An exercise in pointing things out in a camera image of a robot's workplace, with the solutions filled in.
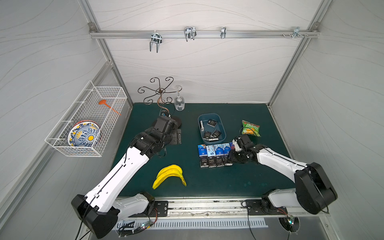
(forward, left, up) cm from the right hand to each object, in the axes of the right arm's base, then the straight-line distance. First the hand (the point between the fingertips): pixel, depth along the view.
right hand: (230, 156), depth 89 cm
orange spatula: (+14, +71, +30) cm, 78 cm away
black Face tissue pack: (-3, +11, -1) cm, 12 cm away
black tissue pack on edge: (+21, +18, +2) cm, 28 cm away
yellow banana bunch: (-11, +32, +4) cm, 34 cm away
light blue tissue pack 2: (+5, +2, -1) cm, 6 cm away
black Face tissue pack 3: (-4, +2, +1) cm, 4 cm away
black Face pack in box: (+15, +14, 0) cm, 20 cm away
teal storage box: (+23, +11, -3) cm, 26 cm away
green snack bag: (+22, -15, 0) cm, 26 cm away
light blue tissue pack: (+5, +7, -1) cm, 8 cm away
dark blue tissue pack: (+4, +17, -1) cm, 18 cm away
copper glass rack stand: (+22, +43, +27) cm, 55 cm away
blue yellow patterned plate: (-8, +68, +32) cm, 76 cm away
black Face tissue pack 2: (-3, +6, -1) cm, 7 cm away
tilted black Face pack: (+16, +8, -1) cm, 19 cm away
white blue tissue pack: (+4, +12, -1) cm, 13 cm away
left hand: (0, +32, +23) cm, 39 cm away
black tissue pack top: (+27, +11, -1) cm, 29 cm away
